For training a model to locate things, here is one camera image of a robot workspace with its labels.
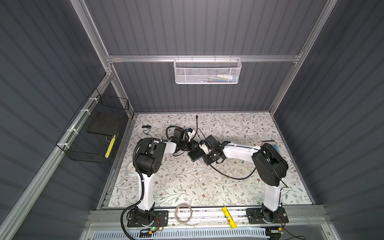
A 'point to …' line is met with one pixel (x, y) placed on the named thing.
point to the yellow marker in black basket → (111, 144)
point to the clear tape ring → (176, 215)
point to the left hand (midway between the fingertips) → (200, 147)
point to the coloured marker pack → (271, 142)
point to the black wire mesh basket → (93, 136)
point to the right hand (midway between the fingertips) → (206, 160)
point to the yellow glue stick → (229, 218)
